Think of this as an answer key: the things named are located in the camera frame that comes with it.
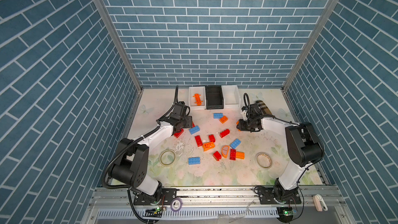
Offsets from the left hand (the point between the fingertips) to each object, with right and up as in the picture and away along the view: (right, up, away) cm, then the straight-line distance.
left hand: (191, 120), depth 92 cm
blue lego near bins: (+17, +2, +13) cm, 22 cm away
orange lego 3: (+10, -15, -3) cm, 18 cm away
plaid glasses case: (+49, +7, +14) cm, 51 cm away
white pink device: (+62, -36, -21) cm, 75 cm away
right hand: (+30, -5, +6) cm, 31 cm away
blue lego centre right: (+27, -14, 0) cm, 30 cm away
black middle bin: (+15, +15, +24) cm, 32 cm away
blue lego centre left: (+2, -7, +5) cm, 8 cm away
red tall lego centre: (+5, -12, 0) cm, 13 cm away
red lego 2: (+21, -8, +4) cm, 23 cm away
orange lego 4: (+29, -19, -6) cm, 35 cm away
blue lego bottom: (+3, -21, -8) cm, 23 cm away
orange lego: (+21, 0, +10) cm, 23 cm away
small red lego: (+12, -11, 0) cm, 16 cm away
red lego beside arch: (+24, -19, -5) cm, 32 cm away
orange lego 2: (+28, -1, 0) cm, 28 cm away
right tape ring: (+42, -22, -5) cm, 48 cm away
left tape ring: (-13, -17, -3) cm, 22 cm away
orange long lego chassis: (+4, +12, +19) cm, 23 cm away
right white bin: (+28, +15, +23) cm, 39 cm away
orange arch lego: (+20, -16, -4) cm, 26 cm away
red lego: (-8, -8, 0) cm, 11 cm away
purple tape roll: (-6, -36, -20) cm, 42 cm away
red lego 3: (+15, -19, -5) cm, 25 cm away
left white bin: (+5, +20, +25) cm, 32 cm away
